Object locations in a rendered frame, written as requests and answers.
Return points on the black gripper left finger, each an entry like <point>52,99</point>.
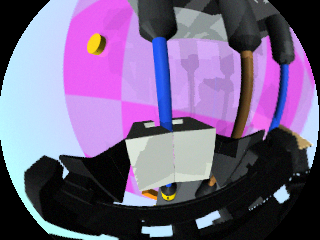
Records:
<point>109,169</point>

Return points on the yellow short cylinder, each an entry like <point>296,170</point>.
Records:
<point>96,44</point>

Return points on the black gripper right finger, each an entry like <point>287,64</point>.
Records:
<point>228,154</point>

